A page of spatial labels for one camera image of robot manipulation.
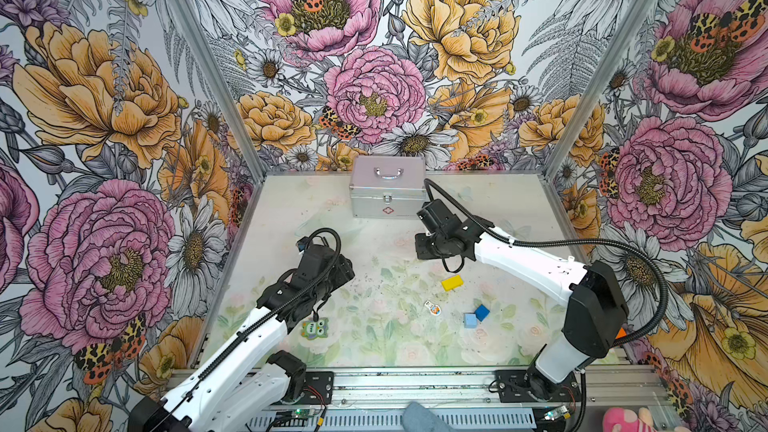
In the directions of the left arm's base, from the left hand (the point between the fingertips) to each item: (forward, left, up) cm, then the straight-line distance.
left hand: (342, 277), depth 81 cm
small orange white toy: (-5, -25, -10) cm, 28 cm away
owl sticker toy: (-10, +8, -10) cm, 17 cm away
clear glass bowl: (+27, +1, -13) cm, 30 cm away
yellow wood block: (+3, -32, -11) cm, 34 cm away
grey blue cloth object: (-30, -19, -9) cm, 36 cm away
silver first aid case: (+29, -13, +4) cm, 32 cm away
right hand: (+5, -22, +1) cm, 23 cm away
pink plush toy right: (-31, -62, -6) cm, 70 cm away
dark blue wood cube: (-6, -38, -11) cm, 40 cm away
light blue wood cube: (-8, -35, -10) cm, 37 cm away
